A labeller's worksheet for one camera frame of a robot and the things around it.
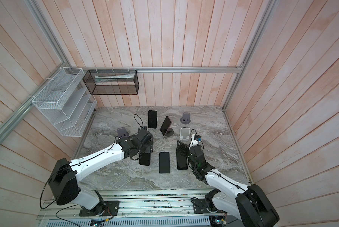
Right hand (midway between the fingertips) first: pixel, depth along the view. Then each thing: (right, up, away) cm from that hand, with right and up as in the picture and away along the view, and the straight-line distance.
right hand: (182, 142), depth 85 cm
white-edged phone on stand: (-21, +14, +19) cm, 31 cm away
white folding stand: (+3, +4, +13) cm, 14 cm away
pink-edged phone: (-11, +10, +13) cm, 19 cm away
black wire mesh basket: (-51, +43, +18) cm, 69 cm away
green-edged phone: (-11, -14, +5) cm, 19 cm away
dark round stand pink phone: (-8, +4, +18) cm, 20 cm away
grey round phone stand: (+5, +15, +24) cm, 29 cm away
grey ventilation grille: (-15, -38, -15) cm, 44 cm away
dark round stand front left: (-42, +4, +15) cm, 45 cm away
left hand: (-22, -3, -2) cm, 22 cm away
